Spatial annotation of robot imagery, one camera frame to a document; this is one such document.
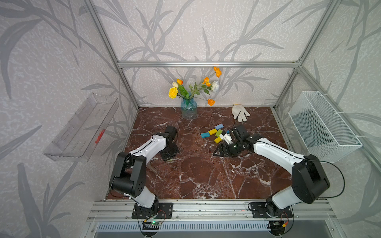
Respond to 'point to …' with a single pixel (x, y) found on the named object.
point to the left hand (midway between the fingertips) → (175, 155)
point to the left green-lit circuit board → (153, 225)
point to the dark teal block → (205, 135)
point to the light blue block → (219, 127)
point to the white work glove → (238, 111)
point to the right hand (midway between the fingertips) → (217, 154)
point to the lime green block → (170, 159)
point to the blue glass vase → (189, 108)
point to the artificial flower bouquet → (207, 85)
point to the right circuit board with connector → (277, 227)
